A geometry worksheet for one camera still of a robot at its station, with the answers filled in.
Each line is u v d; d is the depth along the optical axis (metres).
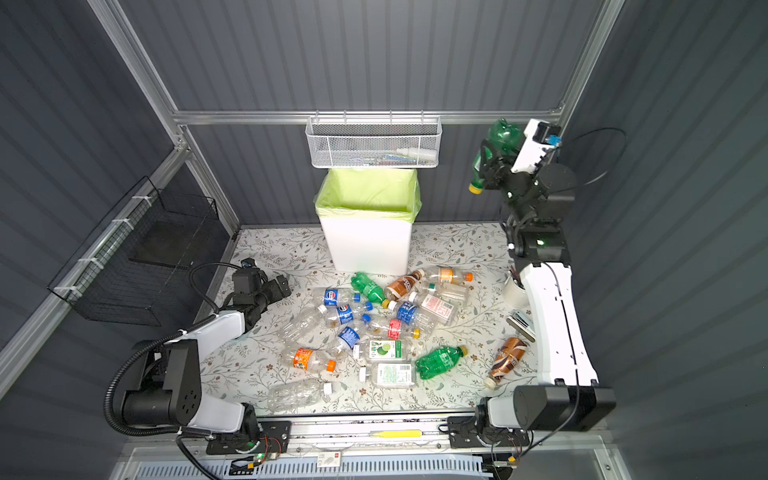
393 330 0.87
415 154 0.93
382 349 0.85
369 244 0.94
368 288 0.96
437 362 0.84
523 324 0.91
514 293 0.92
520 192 0.52
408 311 0.89
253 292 0.73
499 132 0.55
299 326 0.88
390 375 0.80
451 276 0.99
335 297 0.95
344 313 0.91
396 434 0.74
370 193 1.02
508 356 0.81
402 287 0.96
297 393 0.76
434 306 0.93
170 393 0.43
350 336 0.85
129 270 0.72
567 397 0.38
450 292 0.99
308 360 0.82
